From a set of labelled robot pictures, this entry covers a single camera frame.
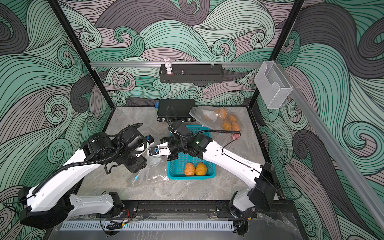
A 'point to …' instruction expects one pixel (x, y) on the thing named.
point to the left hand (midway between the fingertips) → (142, 161)
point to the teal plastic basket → (175, 169)
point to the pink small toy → (235, 136)
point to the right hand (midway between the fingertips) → (155, 149)
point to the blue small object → (157, 104)
